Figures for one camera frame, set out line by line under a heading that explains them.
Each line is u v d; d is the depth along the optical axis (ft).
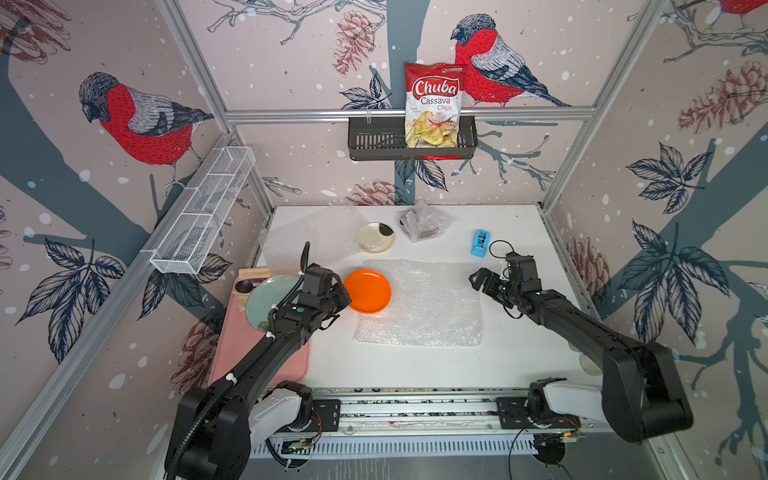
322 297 2.15
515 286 2.28
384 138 3.11
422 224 3.54
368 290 2.96
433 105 2.79
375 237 3.61
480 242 3.50
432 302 3.09
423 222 3.59
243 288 3.12
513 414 2.39
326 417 2.40
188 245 2.35
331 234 3.73
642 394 1.37
